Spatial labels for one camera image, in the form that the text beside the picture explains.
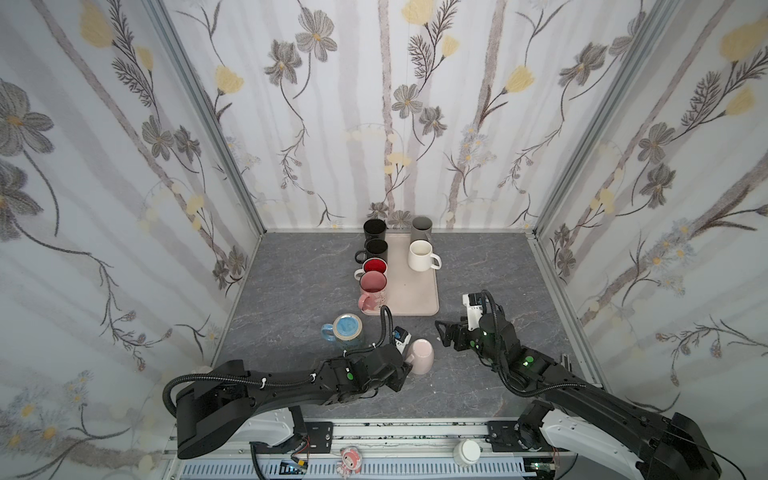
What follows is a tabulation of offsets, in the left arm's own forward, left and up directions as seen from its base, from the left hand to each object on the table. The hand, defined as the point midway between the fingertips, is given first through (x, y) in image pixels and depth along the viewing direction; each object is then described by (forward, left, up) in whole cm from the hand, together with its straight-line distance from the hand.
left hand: (403, 359), depth 81 cm
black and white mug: (+50, +8, 0) cm, 51 cm away
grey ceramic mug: (+47, -9, +3) cm, 48 cm away
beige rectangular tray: (+26, -4, -6) cm, 27 cm away
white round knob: (-22, -12, +5) cm, 26 cm away
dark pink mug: (+25, +9, -1) cm, 27 cm away
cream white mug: (+33, +9, 0) cm, 35 cm away
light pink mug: (0, -5, +3) cm, 6 cm away
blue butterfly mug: (+7, +16, +3) cm, 18 cm away
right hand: (+8, -11, +9) cm, 16 cm away
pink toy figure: (-23, +14, -3) cm, 27 cm away
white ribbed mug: (+36, -9, 0) cm, 37 cm away
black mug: (+40, +8, +1) cm, 41 cm away
